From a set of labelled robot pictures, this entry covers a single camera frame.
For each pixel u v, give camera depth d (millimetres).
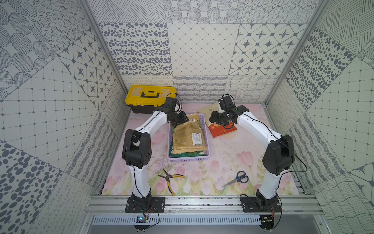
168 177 833
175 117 832
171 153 855
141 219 715
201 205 760
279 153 472
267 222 724
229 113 648
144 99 1031
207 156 858
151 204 728
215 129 1011
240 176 838
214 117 793
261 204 653
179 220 701
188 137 907
